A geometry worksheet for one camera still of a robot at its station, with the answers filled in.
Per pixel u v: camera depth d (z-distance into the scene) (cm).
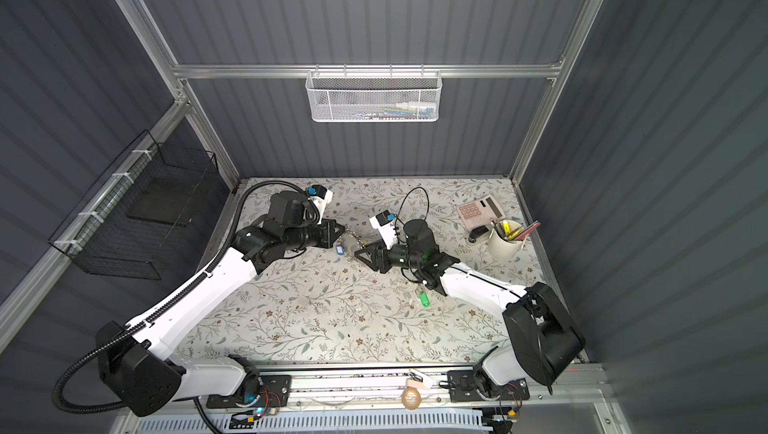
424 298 89
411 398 73
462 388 73
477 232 99
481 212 108
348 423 77
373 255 72
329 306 89
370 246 73
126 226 72
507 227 94
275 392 72
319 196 68
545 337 43
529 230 89
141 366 38
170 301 43
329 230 65
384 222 71
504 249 93
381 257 70
